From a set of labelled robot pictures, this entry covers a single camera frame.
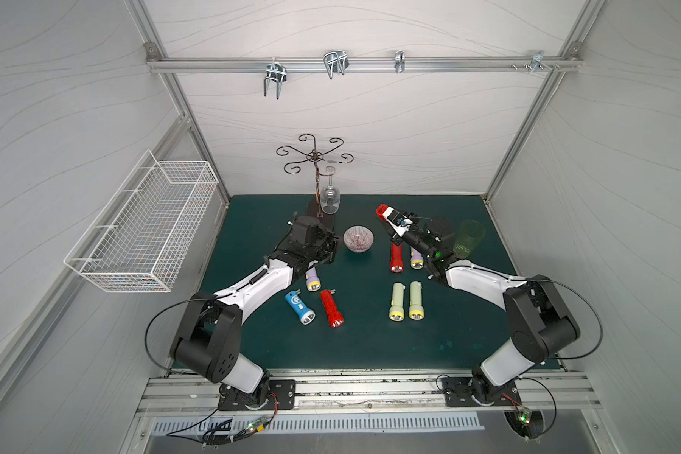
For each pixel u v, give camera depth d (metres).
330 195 0.91
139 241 0.68
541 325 0.46
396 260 0.98
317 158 0.90
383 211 0.71
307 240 0.68
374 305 0.89
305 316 0.84
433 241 0.66
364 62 0.78
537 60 0.77
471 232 0.95
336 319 0.85
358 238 1.04
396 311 0.86
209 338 0.43
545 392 0.68
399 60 0.78
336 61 0.77
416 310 0.86
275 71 0.78
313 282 0.92
